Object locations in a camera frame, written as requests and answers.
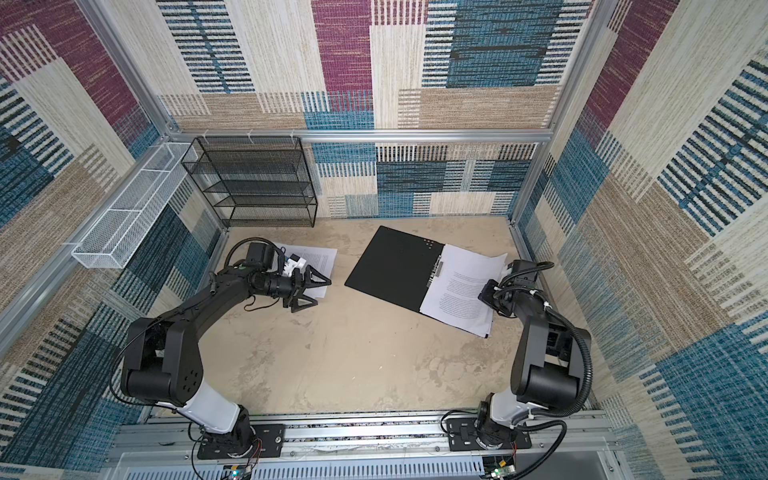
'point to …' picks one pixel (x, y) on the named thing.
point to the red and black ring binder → (397, 267)
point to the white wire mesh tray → (118, 232)
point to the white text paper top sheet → (453, 295)
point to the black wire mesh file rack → (254, 181)
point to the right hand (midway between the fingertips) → (484, 297)
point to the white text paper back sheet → (300, 257)
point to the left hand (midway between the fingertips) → (324, 288)
